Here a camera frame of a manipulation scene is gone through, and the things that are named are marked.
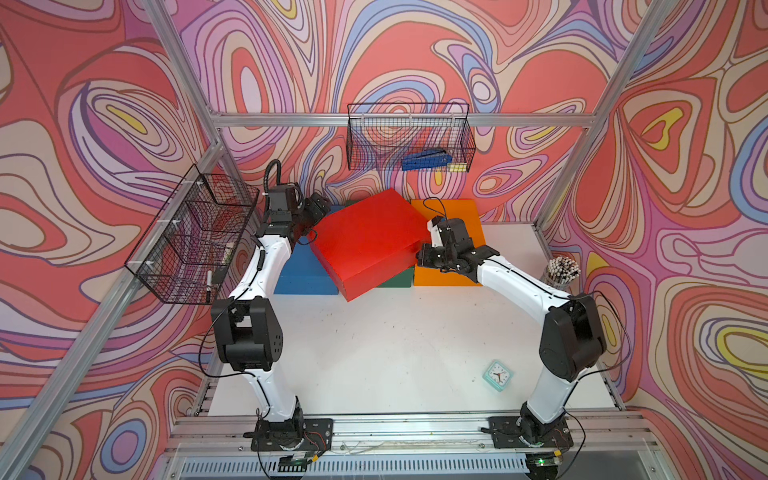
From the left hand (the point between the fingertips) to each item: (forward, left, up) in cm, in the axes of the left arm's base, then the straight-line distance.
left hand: (328, 207), depth 88 cm
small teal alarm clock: (-41, -48, -25) cm, 68 cm away
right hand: (-12, -27, -11) cm, 32 cm away
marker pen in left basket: (-27, +26, -2) cm, 37 cm away
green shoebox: (-14, -23, -17) cm, 32 cm away
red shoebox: (-14, -10, -1) cm, 17 cm away
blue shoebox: (-13, +8, -16) cm, 22 cm away
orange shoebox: (+17, -47, -16) cm, 53 cm away
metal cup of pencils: (-17, -68, -9) cm, 70 cm away
